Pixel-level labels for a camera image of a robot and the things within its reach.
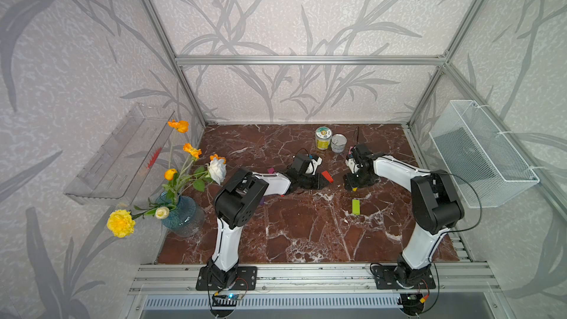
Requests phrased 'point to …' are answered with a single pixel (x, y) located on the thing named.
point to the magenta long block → (270, 170)
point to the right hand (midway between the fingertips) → (352, 183)
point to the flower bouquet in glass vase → (173, 209)
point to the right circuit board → (413, 303)
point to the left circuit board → (225, 300)
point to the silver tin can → (338, 142)
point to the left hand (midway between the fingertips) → (328, 184)
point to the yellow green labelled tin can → (323, 137)
